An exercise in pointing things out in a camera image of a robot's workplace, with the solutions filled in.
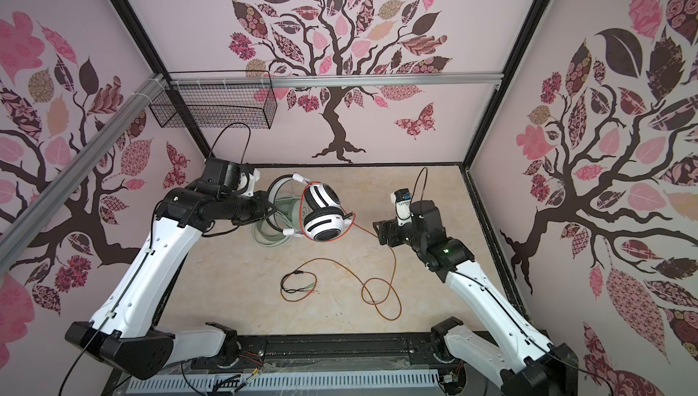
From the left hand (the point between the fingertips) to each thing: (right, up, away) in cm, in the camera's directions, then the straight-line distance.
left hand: (274, 213), depth 70 cm
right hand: (+30, -2, +6) cm, 31 cm away
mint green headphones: (+2, -4, -6) cm, 7 cm away
